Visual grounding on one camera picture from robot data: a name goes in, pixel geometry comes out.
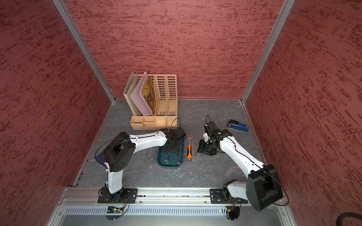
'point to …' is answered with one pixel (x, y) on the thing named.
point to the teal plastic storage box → (173, 158)
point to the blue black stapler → (235, 124)
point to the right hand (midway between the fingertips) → (200, 154)
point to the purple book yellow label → (101, 158)
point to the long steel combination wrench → (201, 156)
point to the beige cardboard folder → (132, 83)
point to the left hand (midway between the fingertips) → (173, 152)
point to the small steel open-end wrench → (147, 156)
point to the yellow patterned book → (149, 93)
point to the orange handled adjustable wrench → (189, 151)
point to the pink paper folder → (136, 97)
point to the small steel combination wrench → (196, 149)
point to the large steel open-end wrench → (152, 154)
